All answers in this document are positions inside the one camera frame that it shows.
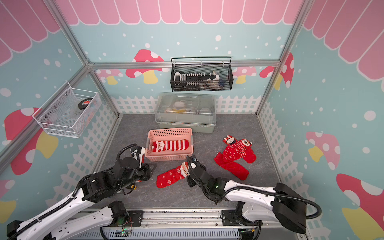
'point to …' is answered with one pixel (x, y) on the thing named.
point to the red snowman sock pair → (234, 150)
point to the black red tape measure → (84, 103)
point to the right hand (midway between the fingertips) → (187, 170)
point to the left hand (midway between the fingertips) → (153, 168)
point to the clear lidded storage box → (196, 110)
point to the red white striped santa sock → (170, 145)
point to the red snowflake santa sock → (173, 176)
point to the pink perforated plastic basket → (155, 134)
